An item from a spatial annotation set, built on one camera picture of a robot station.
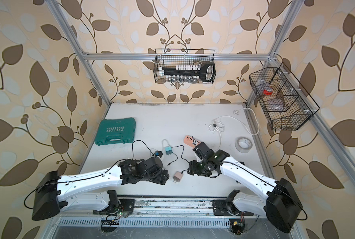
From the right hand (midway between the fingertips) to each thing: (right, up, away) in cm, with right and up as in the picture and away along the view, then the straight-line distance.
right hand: (192, 172), depth 79 cm
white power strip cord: (+21, +24, +27) cm, 41 cm away
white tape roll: (+34, +12, +17) cm, 40 cm away
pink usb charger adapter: (-8, -4, +4) cm, 10 cm away
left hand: (-15, 0, -3) cm, 15 cm away
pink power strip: (-1, +14, +18) cm, 23 cm away
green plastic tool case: (-50, +20, +20) cm, 58 cm away
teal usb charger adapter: (-14, +9, +14) cm, 22 cm away
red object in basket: (+41, +43, +2) cm, 60 cm away
